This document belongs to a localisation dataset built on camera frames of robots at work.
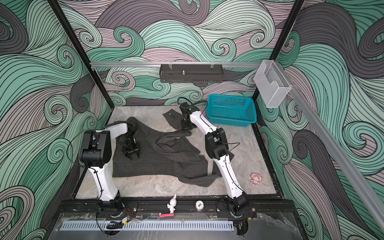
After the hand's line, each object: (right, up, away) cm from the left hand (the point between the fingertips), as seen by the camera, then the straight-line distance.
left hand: (136, 156), depth 92 cm
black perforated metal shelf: (+35, +53, +3) cm, 63 cm away
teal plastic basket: (+68, +31, +28) cm, 80 cm away
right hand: (+32, +17, +11) cm, 38 cm away
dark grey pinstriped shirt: (+17, 0, -4) cm, 17 cm away
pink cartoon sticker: (+71, -10, -11) cm, 72 cm away
